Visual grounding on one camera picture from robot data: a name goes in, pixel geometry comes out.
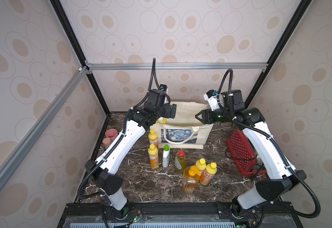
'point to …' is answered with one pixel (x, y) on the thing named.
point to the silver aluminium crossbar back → (176, 66)
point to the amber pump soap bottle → (190, 180)
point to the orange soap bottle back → (152, 137)
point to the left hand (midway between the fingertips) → (170, 103)
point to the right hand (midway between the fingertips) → (205, 113)
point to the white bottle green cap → (166, 156)
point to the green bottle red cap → (180, 162)
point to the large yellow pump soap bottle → (161, 120)
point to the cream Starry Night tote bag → (185, 131)
